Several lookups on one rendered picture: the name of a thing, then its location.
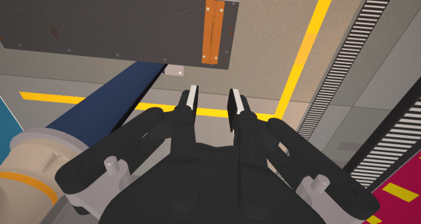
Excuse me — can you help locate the dark grey pump body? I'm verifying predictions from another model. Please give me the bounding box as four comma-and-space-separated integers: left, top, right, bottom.
0, 0, 243, 70

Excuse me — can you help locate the teal floor mat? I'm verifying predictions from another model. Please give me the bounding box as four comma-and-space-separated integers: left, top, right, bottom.
0, 96, 25, 166

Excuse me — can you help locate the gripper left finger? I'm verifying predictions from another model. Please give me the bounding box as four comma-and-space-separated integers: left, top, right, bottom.
54, 84, 200, 195

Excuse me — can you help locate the grey striped floor grate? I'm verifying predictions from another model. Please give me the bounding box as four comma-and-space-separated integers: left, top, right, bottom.
296, 0, 399, 141
349, 98, 421, 189

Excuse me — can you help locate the magenta floor mat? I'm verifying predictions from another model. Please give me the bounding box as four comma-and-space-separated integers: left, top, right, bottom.
361, 150, 421, 224

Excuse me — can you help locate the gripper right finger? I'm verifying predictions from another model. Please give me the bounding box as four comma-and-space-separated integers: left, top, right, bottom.
227, 88, 381, 221

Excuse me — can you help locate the orange hinge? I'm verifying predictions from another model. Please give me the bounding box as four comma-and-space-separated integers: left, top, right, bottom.
200, 0, 226, 66

